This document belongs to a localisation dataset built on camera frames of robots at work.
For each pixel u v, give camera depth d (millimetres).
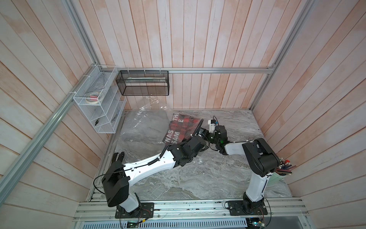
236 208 730
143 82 1038
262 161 512
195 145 563
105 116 775
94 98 740
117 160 895
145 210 733
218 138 781
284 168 711
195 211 746
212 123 895
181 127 962
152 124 1103
